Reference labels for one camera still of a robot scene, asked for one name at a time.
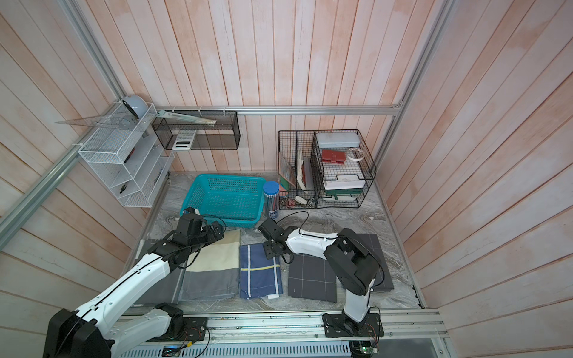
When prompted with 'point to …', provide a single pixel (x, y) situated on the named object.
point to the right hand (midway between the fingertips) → (272, 247)
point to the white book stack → (345, 182)
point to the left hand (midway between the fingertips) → (214, 234)
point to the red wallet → (333, 156)
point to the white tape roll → (356, 159)
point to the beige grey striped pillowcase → (214, 271)
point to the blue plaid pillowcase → (259, 277)
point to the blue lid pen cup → (271, 191)
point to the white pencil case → (337, 140)
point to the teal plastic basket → (239, 200)
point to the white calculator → (184, 139)
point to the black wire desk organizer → (328, 168)
